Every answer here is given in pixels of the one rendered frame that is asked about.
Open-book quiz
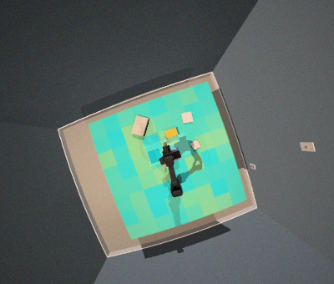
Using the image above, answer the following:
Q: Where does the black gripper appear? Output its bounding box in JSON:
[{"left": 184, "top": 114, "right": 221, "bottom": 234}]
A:
[{"left": 159, "top": 151, "right": 181, "bottom": 165}]

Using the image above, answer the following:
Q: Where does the yellow rectangular block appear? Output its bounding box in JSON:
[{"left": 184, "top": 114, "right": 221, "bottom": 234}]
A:
[{"left": 165, "top": 128, "right": 178, "bottom": 139}]

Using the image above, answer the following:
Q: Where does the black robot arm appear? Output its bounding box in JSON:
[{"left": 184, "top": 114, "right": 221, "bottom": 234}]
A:
[{"left": 162, "top": 145, "right": 183, "bottom": 197}]

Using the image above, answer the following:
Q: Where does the beige rectangular block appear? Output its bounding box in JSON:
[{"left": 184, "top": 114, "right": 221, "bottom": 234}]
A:
[{"left": 132, "top": 115, "right": 149, "bottom": 136}]

